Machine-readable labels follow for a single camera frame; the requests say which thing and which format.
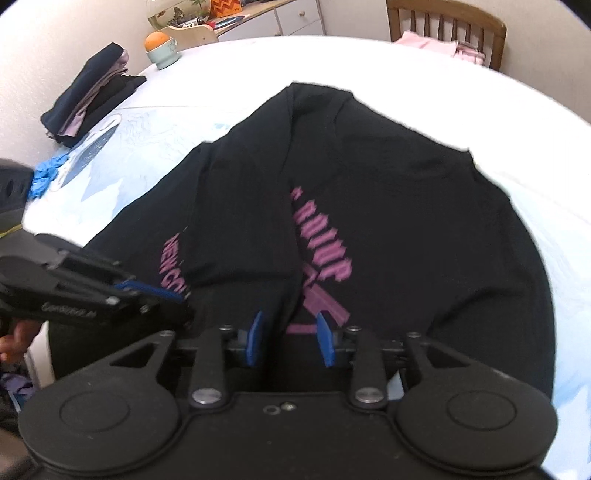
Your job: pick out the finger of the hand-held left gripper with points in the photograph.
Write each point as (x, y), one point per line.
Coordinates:
(166, 311)
(147, 289)

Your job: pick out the small blue crumpled cloth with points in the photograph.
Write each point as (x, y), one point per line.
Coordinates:
(46, 177)

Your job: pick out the white drawer sideboard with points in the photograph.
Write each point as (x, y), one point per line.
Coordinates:
(286, 18)

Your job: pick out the purple cloth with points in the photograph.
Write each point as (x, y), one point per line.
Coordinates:
(18, 392)

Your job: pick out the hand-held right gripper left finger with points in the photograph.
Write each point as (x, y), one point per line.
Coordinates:
(254, 339)

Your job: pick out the person's left hand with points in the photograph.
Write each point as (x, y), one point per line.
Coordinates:
(18, 339)

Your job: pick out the mauve folded garment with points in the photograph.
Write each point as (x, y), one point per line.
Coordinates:
(99, 87)

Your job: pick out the orange fruit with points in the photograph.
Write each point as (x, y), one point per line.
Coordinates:
(154, 40)

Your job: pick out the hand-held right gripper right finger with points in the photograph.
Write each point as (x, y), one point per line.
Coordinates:
(324, 339)

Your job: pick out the blue round plate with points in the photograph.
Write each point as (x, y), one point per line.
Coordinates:
(233, 21)

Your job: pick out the light wooden chair back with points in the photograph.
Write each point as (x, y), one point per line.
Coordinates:
(194, 36)

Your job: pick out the wooden slat-back chair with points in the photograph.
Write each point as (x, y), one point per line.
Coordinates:
(443, 14)

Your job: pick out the glass fish bowl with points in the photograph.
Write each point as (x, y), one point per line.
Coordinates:
(178, 11)

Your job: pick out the navy folded garment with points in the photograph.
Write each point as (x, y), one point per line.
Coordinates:
(87, 78)

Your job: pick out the orange patterned box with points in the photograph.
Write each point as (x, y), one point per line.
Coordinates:
(226, 7)

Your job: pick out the black sweatshirt with pink print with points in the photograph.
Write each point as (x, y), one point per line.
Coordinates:
(415, 230)

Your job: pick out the pink clothes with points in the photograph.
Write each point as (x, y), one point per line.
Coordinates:
(429, 44)

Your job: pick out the pale green cup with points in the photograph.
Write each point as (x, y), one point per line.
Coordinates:
(164, 57)

